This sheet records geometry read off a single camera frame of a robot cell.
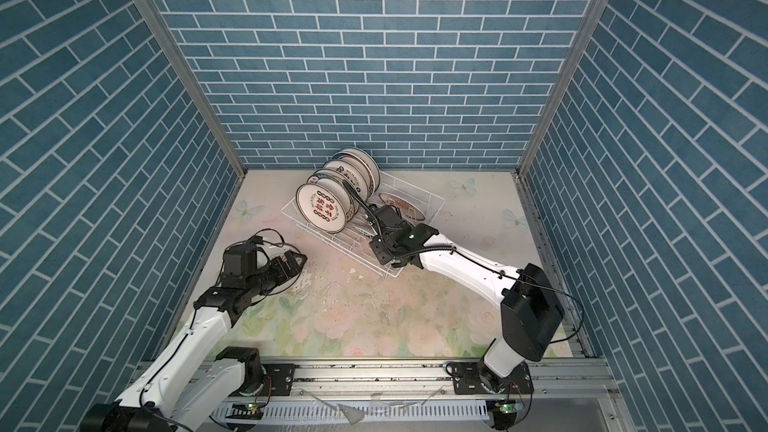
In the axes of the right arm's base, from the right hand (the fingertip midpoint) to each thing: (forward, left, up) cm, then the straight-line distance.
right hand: (379, 239), depth 84 cm
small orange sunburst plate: (+12, -6, 0) cm, 14 cm away
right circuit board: (-36, -34, -17) cm, 52 cm away
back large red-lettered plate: (+27, +9, +5) cm, 29 cm away
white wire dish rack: (+4, +10, -10) cm, 14 cm away
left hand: (-7, +23, -4) cm, 24 cm away
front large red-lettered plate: (+14, +22, -5) cm, 26 cm away
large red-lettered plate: (+24, +12, 0) cm, 27 cm away
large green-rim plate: (+20, +22, +3) cm, 30 cm away
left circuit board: (-41, +29, -17) cm, 53 cm away
